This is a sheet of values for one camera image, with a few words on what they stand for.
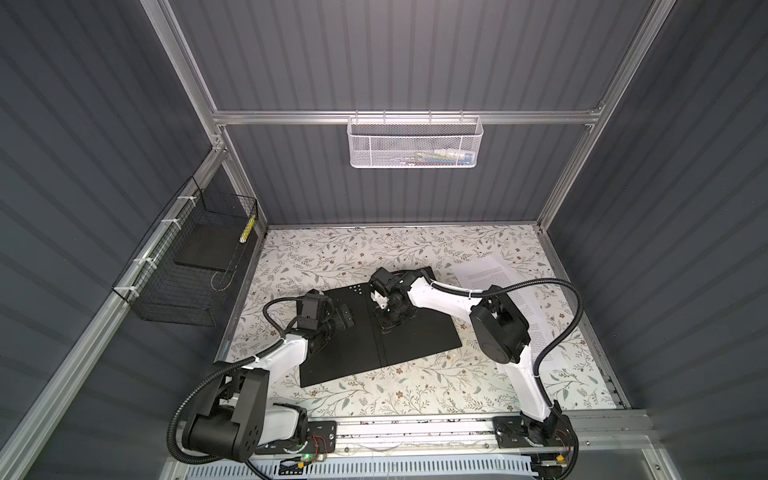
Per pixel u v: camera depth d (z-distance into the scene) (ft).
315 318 2.32
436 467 2.53
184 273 2.38
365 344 3.00
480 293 1.87
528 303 3.18
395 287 2.31
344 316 2.72
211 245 2.52
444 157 3.01
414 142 4.06
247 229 2.67
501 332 1.83
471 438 2.43
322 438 2.37
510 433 2.38
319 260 3.64
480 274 3.45
